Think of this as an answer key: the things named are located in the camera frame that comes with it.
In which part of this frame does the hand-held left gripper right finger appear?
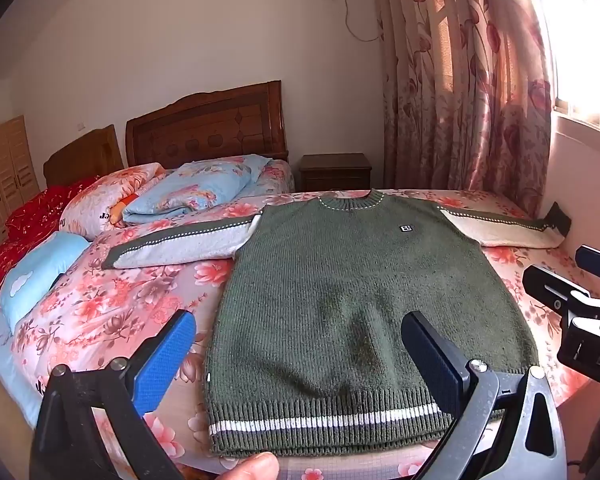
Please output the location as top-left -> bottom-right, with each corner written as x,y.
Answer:
402,311 -> 566,480

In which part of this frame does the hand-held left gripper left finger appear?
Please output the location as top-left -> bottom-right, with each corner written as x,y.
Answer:
30,310 -> 197,480

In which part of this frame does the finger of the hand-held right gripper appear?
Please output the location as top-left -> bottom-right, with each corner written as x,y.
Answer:
575,245 -> 600,286
522,265 -> 600,318

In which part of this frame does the green knit sweater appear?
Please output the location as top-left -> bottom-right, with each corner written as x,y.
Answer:
101,188 -> 573,458

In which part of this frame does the pink floral bed sheet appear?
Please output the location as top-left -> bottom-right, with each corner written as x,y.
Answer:
0,159 -> 600,480

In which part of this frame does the light blue pillow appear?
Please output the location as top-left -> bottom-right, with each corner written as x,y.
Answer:
0,231 -> 92,333

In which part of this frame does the pink floral pillow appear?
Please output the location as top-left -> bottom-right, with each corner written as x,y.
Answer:
60,162 -> 173,241

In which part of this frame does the red blanket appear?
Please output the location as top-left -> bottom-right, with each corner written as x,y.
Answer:
0,177 -> 101,361

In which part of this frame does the window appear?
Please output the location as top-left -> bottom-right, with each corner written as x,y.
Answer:
522,0 -> 600,141

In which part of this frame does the dark wooden nightstand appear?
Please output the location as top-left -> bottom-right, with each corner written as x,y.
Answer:
299,153 -> 372,193

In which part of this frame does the small wooden headboard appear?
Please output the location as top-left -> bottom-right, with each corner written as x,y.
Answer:
43,124 -> 125,187

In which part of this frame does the pink floral curtain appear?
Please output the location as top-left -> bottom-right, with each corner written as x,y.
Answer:
370,0 -> 556,218

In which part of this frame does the large carved wooden headboard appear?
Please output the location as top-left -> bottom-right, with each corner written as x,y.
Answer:
125,80 -> 289,171

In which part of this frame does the light wooden wardrobe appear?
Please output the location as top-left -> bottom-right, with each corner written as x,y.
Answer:
0,115 -> 41,263

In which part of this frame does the thin wall cable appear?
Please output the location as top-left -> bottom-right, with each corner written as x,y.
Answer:
341,0 -> 381,43

